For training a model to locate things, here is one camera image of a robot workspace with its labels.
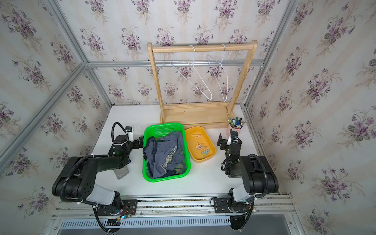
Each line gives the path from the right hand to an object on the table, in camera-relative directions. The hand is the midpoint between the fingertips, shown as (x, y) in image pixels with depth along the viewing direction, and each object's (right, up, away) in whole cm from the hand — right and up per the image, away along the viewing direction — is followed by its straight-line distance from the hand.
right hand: (231, 135), depth 90 cm
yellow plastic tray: (-22, -12, +3) cm, 25 cm away
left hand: (-61, -1, +3) cm, 62 cm away
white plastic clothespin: (-18, -8, +5) cm, 20 cm away
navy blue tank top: (-41, -9, -12) cm, 43 cm away
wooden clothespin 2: (-21, -1, +11) cm, 24 cm away
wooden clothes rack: (-5, +14, +25) cm, 29 cm away
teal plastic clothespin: (-16, -11, +2) cm, 19 cm away
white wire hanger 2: (-2, +46, +11) cm, 47 cm away
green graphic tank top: (-32, -18, -7) cm, 38 cm away
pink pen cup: (+3, +6, +5) cm, 9 cm away
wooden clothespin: (-20, -7, +5) cm, 22 cm away
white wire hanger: (-21, +45, +14) cm, 52 cm away
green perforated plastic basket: (-48, +3, +7) cm, 49 cm away
